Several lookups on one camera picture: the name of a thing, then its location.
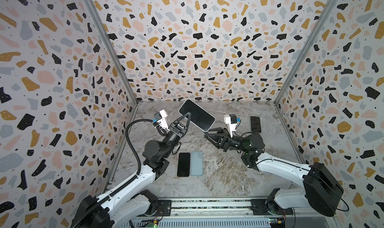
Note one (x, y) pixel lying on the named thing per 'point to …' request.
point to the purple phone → (183, 166)
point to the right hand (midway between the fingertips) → (205, 135)
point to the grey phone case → (197, 163)
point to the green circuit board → (154, 224)
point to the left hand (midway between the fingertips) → (190, 113)
